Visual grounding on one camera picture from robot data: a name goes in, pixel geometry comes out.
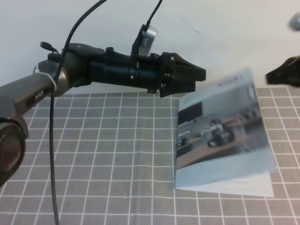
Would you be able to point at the white robot catalogue book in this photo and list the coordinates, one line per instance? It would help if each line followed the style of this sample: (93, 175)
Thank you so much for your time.
(222, 145)

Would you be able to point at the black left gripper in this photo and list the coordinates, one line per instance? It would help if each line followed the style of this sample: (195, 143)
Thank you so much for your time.
(144, 72)

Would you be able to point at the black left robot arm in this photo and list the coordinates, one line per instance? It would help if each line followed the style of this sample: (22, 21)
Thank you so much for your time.
(56, 75)

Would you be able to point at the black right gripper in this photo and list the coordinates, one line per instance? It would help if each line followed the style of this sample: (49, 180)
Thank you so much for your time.
(286, 74)

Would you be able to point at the grey checked tablecloth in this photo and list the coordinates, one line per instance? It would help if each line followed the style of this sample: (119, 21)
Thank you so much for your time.
(114, 162)

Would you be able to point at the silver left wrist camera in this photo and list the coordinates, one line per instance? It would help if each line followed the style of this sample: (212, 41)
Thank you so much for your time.
(144, 41)

